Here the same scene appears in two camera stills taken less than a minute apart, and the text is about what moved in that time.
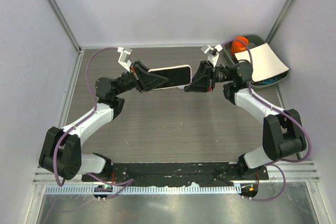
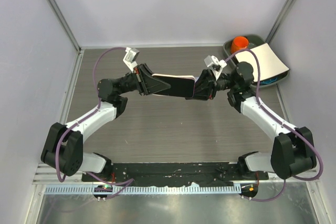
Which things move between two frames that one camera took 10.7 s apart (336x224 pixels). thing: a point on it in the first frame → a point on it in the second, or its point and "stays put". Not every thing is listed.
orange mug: x=237 y=46 stays put
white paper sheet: x=265 y=62 stays put
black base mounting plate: x=220 y=173 stays put
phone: x=178 y=76 → x=181 y=86
